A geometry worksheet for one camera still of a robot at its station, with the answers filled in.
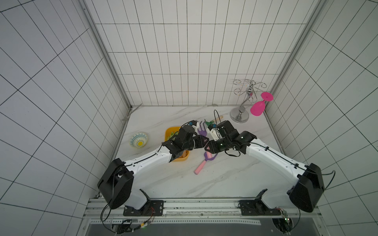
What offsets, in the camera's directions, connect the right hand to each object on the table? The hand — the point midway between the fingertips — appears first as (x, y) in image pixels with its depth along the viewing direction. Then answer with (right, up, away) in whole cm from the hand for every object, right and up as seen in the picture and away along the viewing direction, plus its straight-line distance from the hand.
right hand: (202, 150), depth 77 cm
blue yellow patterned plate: (-42, +2, +20) cm, 47 cm away
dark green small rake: (+9, +14, +33) cm, 36 cm away
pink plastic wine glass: (+40, +24, +21) cm, 51 cm away
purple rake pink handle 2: (+4, -9, +12) cm, 16 cm away
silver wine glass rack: (+32, +20, +34) cm, 50 cm away
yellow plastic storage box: (-22, +8, +20) cm, 30 cm away
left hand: (+2, +4, +2) cm, 5 cm away
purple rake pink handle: (0, +9, +2) cm, 9 cm away
